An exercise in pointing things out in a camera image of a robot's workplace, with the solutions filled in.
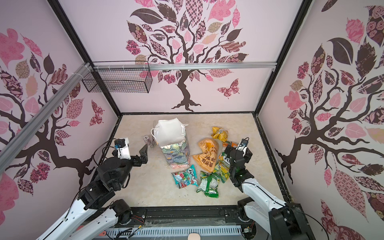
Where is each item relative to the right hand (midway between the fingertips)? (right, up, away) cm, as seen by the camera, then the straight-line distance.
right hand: (240, 144), depth 84 cm
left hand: (-53, 0, -15) cm, 55 cm away
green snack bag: (-8, -13, +4) cm, 16 cm away
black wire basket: (-74, +43, +11) cm, 86 cm away
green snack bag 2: (-18, -21, -5) cm, 28 cm away
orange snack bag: (-18, -10, +6) cm, 21 cm away
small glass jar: (-58, +1, +14) cm, 60 cm away
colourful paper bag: (-40, +5, +7) cm, 41 cm away
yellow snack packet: (-10, +6, +14) cm, 18 cm away
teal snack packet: (-31, -19, -2) cm, 36 cm away
